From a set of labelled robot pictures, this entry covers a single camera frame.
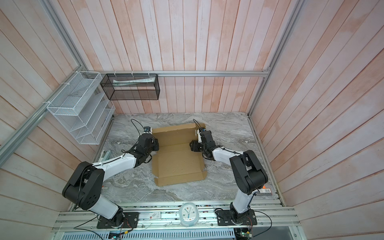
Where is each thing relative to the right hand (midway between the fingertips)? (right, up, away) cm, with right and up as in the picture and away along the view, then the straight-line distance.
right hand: (193, 143), depth 96 cm
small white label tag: (-20, -35, -22) cm, 46 cm away
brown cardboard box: (-11, -12, -4) cm, 17 cm away
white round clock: (-3, -33, -23) cm, 41 cm away
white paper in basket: (-36, +39, -6) cm, 53 cm away
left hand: (-24, +1, -4) cm, 24 cm away
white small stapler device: (-56, -7, -1) cm, 56 cm away
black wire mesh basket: (-44, +40, +8) cm, 60 cm away
